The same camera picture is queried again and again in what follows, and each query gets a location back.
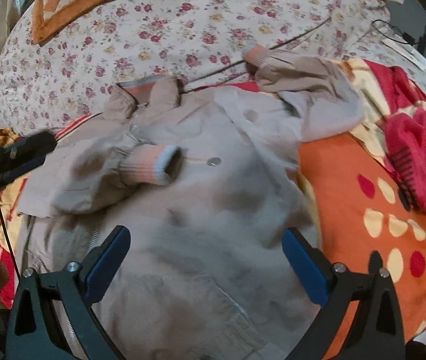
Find floral quilt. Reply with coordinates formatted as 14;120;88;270
0;0;426;134

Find beige jacket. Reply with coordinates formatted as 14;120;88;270
16;46;364;359

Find red orange fleece blanket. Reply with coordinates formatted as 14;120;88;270
0;60;426;339

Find black power adapter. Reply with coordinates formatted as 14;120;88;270
416;34;426;59

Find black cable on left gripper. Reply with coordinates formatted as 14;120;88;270
0;194;23;282

